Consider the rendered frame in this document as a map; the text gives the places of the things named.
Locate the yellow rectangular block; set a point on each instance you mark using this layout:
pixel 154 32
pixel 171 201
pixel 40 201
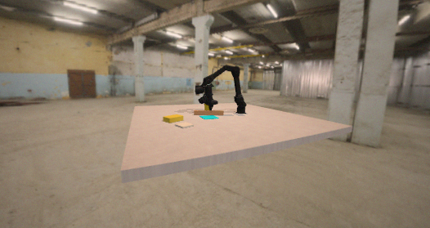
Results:
pixel 173 118

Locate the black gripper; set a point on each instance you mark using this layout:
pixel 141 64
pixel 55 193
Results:
pixel 210 101

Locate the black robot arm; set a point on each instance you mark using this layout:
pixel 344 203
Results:
pixel 235 70

